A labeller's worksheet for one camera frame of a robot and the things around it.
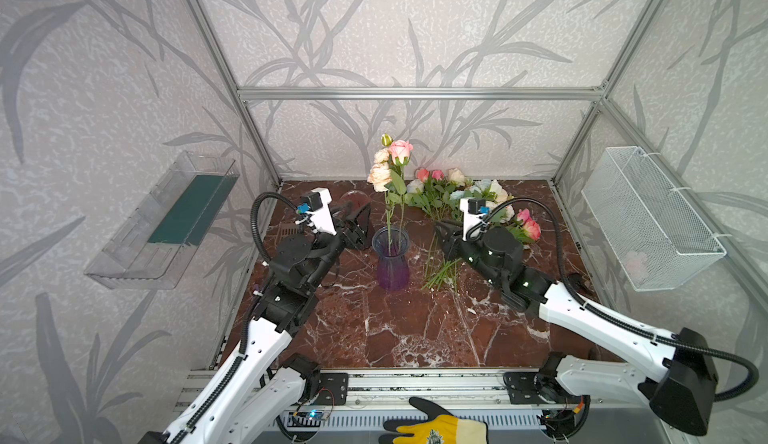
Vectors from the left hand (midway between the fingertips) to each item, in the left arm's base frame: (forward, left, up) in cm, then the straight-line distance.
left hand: (369, 197), depth 63 cm
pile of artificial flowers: (+33, -25, -36) cm, 55 cm away
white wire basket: (-6, -62, -5) cm, 62 cm away
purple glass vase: (+2, -5, -37) cm, 37 cm away
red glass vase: (+16, +7, -20) cm, 27 cm away
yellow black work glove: (-38, -16, -35) cm, 54 cm away
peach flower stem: (+9, -2, -3) cm, 9 cm away
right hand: (+3, -17, -9) cm, 19 cm away
